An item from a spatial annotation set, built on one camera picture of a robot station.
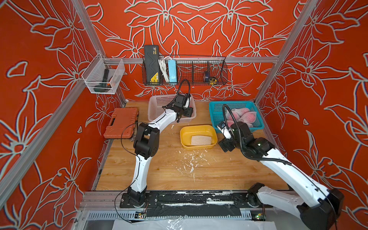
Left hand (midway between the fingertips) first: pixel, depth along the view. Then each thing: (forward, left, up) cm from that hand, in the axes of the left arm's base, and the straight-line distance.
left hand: (189, 108), depth 99 cm
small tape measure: (+11, -15, +15) cm, 25 cm away
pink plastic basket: (+11, +26, -7) cm, 30 cm away
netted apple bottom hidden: (-9, -42, -5) cm, 43 cm away
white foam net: (-21, -8, -8) cm, 24 cm away
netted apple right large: (-3, -42, -3) cm, 43 cm away
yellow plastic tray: (-15, 0, -8) cm, 17 cm away
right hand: (-25, -20, +6) cm, 33 cm away
